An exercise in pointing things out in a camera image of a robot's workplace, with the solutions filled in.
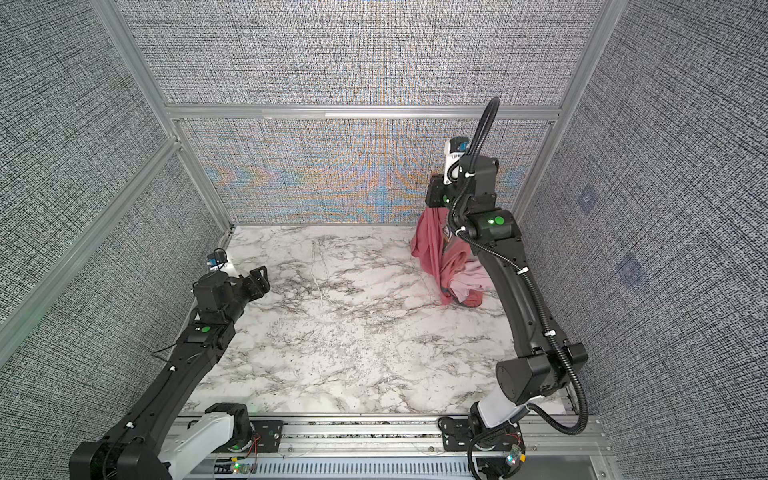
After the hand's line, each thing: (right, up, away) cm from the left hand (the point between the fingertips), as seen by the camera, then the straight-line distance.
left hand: (256, 270), depth 81 cm
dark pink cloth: (+47, +8, +3) cm, 48 cm away
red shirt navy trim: (+55, +5, +3) cm, 55 cm away
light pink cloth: (+60, -2, +4) cm, 60 cm away
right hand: (+47, +24, -10) cm, 53 cm away
